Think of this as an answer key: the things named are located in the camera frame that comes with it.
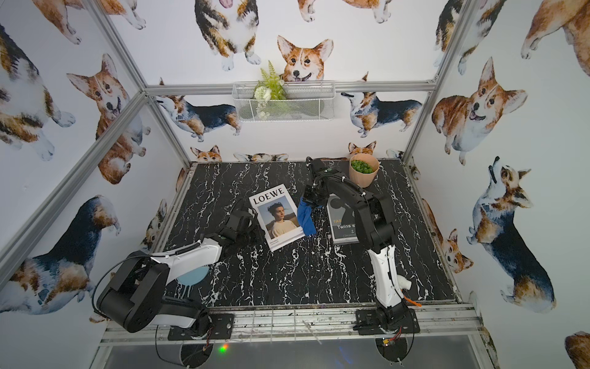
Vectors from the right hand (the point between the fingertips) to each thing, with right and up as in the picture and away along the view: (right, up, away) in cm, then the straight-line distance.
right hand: (303, 202), depth 97 cm
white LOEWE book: (-11, -6, -1) cm, 13 cm away
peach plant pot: (+27, +9, +5) cm, 29 cm away
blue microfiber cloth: (+1, -5, -4) cm, 7 cm away
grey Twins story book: (+16, -8, -2) cm, 18 cm away
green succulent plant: (+26, +15, +7) cm, 31 cm away
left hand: (-14, -10, -5) cm, 18 cm away
